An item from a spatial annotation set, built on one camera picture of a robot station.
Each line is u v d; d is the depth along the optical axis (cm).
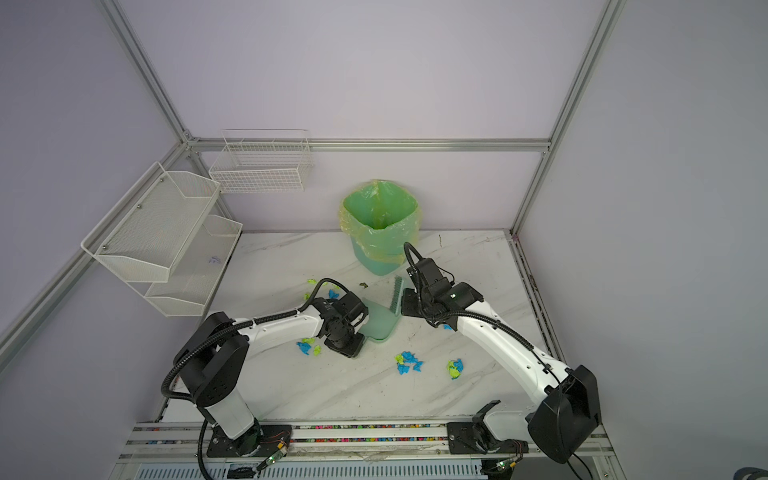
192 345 48
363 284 104
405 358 86
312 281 104
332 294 101
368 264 109
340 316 67
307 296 101
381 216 107
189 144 91
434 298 58
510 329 47
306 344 86
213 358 46
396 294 93
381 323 93
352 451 73
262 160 95
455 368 84
